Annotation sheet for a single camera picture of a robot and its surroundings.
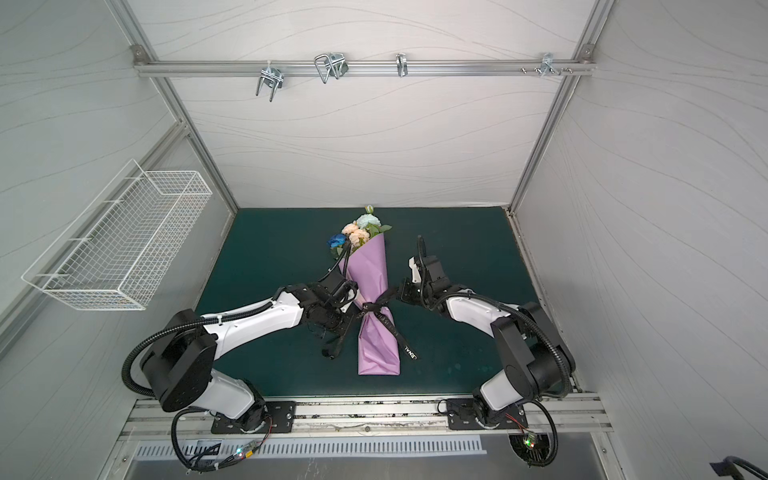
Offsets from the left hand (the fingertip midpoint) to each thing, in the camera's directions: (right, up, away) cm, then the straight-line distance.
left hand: (355, 323), depth 85 cm
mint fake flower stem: (+3, +30, +20) cm, 36 cm away
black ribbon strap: (+6, +4, +3) cm, 8 cm away
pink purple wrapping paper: (+7, -6, -3) cm, 10 cm away
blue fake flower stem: (-9, +22, +19) cm, 31 cm away
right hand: (+13, +11, +5) cm, 18 cm away
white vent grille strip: (-9, -25, -15) cm, 31 cm away
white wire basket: (-52, +22, -16) cm, 59 cm away
